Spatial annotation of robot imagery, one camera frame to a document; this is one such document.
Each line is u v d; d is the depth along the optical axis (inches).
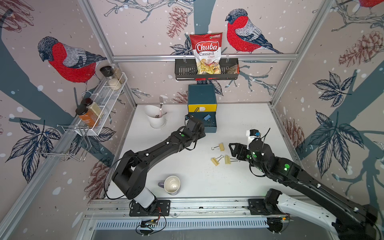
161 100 40.8
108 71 30.6
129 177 17.1
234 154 25.5
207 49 32.0
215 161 35.1
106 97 32.1
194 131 26.1
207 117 39.6
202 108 36.2
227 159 34.7
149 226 28.1
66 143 22.8
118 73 33.7
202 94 38.5
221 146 37.9
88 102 25.5
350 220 15.6
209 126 38.5
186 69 37.4
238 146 24.9
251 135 25.2
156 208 28.0
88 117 25.0
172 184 31.4
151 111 41.1
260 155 19.6
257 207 28.7
